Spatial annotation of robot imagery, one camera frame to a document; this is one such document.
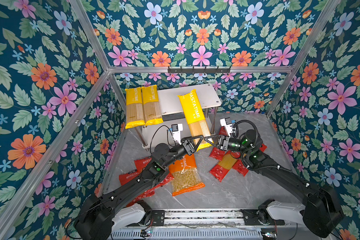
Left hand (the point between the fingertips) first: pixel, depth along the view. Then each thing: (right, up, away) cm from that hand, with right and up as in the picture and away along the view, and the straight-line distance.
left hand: (204, 136), depth 62 cm
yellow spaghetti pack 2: (-24, +9, +8) cm, 27 cm away
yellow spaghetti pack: (-33, +10, +8) cm, 35 cm away
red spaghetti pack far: (+11, -13, +32) cm, 37 cm away
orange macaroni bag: (-9, -25, +24) cm, 36 cm away
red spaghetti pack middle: (+12, -22, +26) cm, 36 cm away
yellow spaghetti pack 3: (-2, +3, +4) cm, 5 cm away
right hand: (+1, -2, +3) cm, 4 cm away
